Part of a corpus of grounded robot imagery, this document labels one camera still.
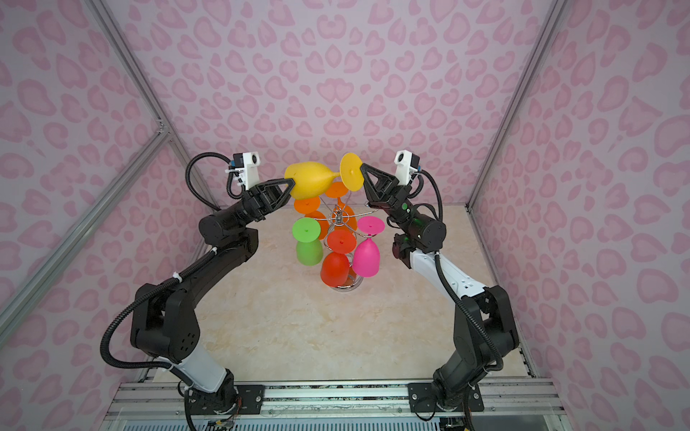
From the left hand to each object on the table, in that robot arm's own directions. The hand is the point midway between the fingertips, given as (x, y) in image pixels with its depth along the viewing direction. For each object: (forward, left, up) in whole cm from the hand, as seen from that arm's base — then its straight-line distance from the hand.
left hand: (295, 187), depth 56 cm
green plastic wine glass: (+1, 0, -17) cm, 17 cm away
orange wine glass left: (+10, 0, -17) cm, 20 cm away
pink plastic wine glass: (+1, -15, -26) cm, 30 cm away
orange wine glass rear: (+8, -9, -18) cm, 22 cm away
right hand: (-1, -13, +3) cm, 14 cm away
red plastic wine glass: (-4, -7, -25) cm, 26 cm away
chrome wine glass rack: (+6, -13, -50) cm, 52 cm away
